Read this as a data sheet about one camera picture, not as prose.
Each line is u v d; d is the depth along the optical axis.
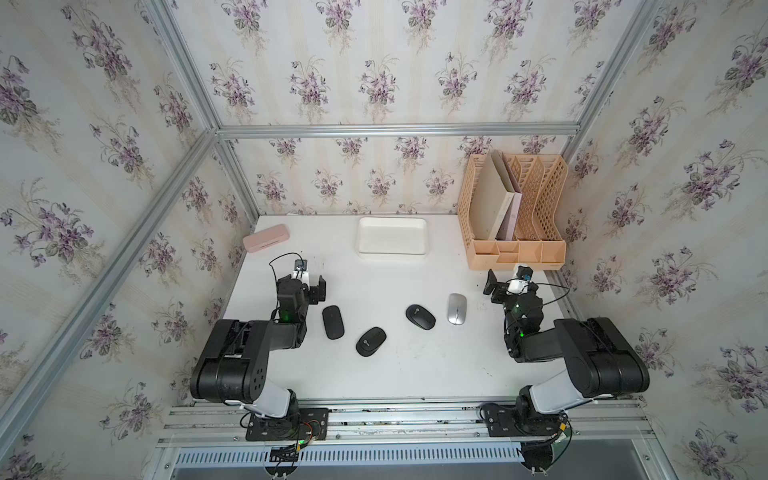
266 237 1.12
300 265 0.80
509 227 0.96
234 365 0.44
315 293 0.84
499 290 0.81
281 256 0.82
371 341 0.85
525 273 0.75
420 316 0.91
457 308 0.92
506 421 0.73
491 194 1.03
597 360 0.45
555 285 1.03
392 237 1.11
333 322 0.90
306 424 0.73
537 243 1.01
